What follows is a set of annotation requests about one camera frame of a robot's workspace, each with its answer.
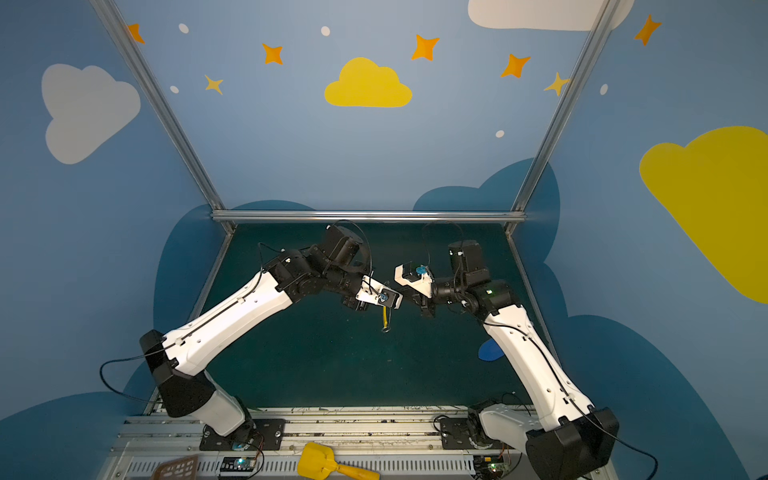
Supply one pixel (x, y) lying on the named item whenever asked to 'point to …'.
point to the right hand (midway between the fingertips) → (396, 288)
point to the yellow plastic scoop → (317, 462)
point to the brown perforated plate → (181, 468)
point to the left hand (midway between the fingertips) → (389, 283)
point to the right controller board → (488, 467)
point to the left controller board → (237, 464)
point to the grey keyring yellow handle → (387, 322)
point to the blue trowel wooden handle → (489, 350)
